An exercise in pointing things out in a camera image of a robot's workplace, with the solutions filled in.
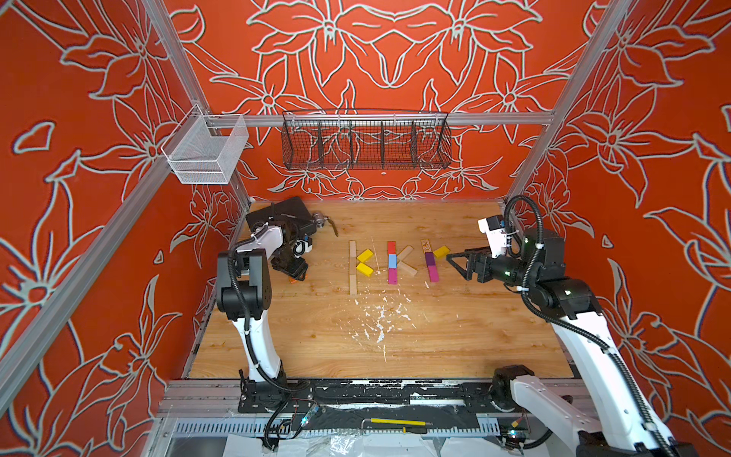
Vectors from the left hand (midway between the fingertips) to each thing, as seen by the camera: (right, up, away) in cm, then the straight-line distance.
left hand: (292, 270), depth 98 cm
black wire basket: (+26, +46, -1) cm, 53 cm away
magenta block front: (+50, -2, 0) cm, 50 cm away
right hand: (+48, +9, -30) cm, 58 cm away
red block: (+36, +8, +7) cm, 38 cm away
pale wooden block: (+40, +6, +5) cm, 41 cm away
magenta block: (+35, -1, 0) cm, 35 cm away
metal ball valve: (+7, +18, +12) cm, 23 cm away
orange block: (+1, -3, -5) cm, 6 cm away
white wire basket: (-28, +42, -5) cm, 51 cm away
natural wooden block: (+21, +7, +6) cm, 23 cm away
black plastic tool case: (-4, +22, +13) cm, 26 cm away
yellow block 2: (+26, 0, 0) cm, 26 cm away
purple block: (+49, +4, +2) cm, 49 cm away
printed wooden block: (+49, +8, +5) cm, 50 cm away
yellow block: (+26, +5, +4) cm, 27 cm away
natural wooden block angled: (+22, -4, -3) cm, 22 cm away
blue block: (+36, +3, +2) cm, 36 cm away
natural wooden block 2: (+21, +1, +1) cm, 21 cm away
